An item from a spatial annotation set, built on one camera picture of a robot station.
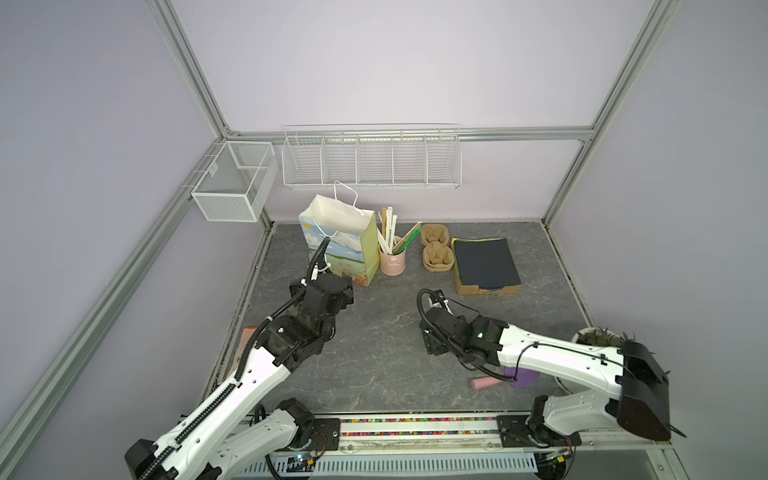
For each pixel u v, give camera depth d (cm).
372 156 99
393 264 100
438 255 106
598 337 75
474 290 99
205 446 39
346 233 83
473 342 55
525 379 80
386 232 99
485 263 103
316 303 50
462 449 73
